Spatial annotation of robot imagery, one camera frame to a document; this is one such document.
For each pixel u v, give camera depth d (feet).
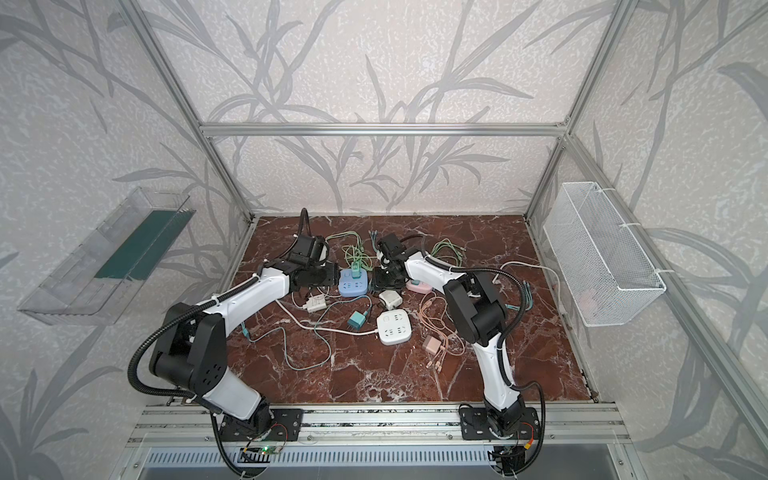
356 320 2.94
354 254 3.45
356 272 3.16
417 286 3.18
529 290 3.25
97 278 2.11
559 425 2.47
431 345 2.79
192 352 1.47
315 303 3.07
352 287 3.16
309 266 2.36
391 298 3.07
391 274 2.58
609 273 2.00
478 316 1.77
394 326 2.91
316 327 2.98
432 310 3.10
